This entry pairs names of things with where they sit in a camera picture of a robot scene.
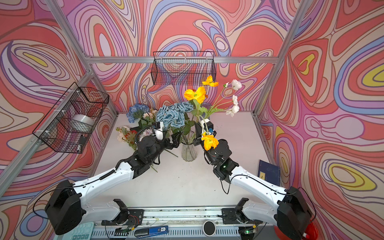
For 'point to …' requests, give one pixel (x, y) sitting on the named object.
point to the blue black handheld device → (143, 232)
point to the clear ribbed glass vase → (189, 152)
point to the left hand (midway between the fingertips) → (175, 131)
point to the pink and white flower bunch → (125, 135)
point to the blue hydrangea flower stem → (136, 111)
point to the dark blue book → (269, 172)
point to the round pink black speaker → (209, 228)
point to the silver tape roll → (82, 123)
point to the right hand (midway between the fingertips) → (196, 125)
